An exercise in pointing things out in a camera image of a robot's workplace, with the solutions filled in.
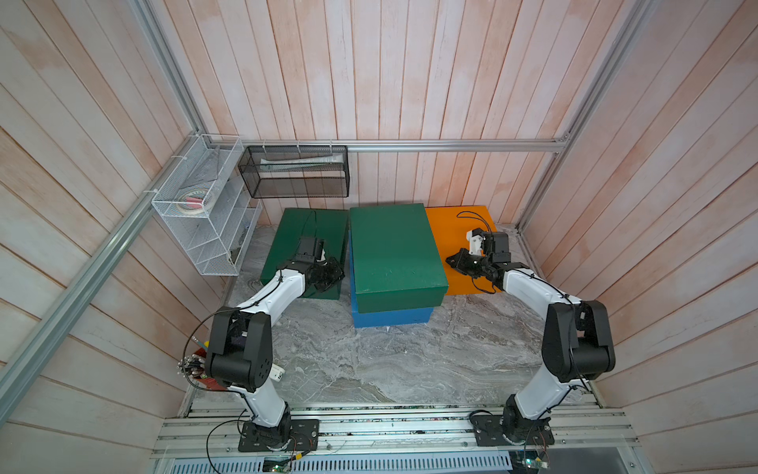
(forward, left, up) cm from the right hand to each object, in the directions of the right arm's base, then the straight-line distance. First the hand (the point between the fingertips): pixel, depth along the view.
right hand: (445, 256), depth 94 cm
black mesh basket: (+24, +50, +16) cm, 58 cm away
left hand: (-7, +32, -2) cm, 33 cm away
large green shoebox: (-9, +16, +10) cm, 21 cm away
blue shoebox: (-18, +20, -9) cm, 29 cm away
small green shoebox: (+16, +53, -1) cm, 55 cm away
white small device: (-35, +50, -10) cm, 62 cm away
